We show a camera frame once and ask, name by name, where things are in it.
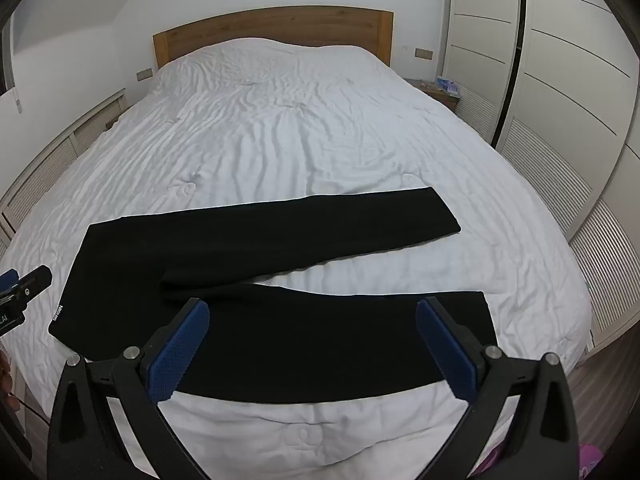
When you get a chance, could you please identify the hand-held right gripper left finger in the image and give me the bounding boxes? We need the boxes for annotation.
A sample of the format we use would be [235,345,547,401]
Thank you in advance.
[46,298,211,480]

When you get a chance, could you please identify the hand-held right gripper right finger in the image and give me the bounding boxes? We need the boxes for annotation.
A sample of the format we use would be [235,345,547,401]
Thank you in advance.
[415,296,583,480]

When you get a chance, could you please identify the black pants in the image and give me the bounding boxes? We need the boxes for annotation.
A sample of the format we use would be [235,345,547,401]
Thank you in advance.
[48,186,499,405]

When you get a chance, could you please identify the white louvered panel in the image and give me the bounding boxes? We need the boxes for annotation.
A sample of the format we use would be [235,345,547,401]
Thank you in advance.
[0,87,128,243]

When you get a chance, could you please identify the purple patterned cloth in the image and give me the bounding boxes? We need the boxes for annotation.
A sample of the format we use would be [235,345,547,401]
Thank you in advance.
[472,442,608,480]

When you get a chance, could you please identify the white louvered cabinet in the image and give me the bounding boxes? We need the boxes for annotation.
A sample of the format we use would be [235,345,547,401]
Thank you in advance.
[457,85,640,356]

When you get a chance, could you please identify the white bed sheet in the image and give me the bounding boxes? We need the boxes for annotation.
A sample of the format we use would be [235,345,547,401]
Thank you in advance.
[0,37,593,480]

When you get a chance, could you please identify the wooden nightstand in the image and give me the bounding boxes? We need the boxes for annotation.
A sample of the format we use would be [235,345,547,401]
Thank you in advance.
[402,77,461,113]

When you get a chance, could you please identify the white wardrobe doors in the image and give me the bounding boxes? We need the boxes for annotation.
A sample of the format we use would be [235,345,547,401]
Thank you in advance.
[442,0,640,241]

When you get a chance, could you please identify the wooden headboard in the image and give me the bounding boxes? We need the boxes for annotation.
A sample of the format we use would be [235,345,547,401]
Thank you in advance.
[152,6,395,71]

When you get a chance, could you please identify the black cable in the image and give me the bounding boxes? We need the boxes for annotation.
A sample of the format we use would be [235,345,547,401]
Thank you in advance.
[7,392,53,423]

